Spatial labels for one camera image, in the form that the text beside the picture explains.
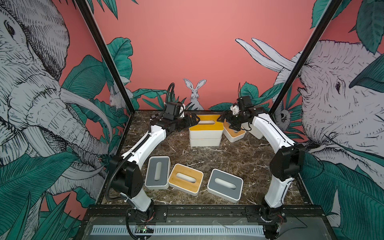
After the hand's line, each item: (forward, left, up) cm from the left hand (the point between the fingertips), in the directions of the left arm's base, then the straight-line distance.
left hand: (196, 119), depth 81 cm
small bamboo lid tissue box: (+4, -24, -20) cm, 32 cm away
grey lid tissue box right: (-29, -15, -25) cm, 41 cm away
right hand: (+2, -16, -4) cm, 16 cm away
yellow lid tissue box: (0, -7, -8) cm, 11 cm away
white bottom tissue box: (-2, -6, -22) cm, 23 cm away
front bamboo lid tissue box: (-25, +7, -24) cm, 35 cm away
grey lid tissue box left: (-22, +23, -25) cm, 40 cm away
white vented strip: (-48, +9, -26) cm, 55 cm away
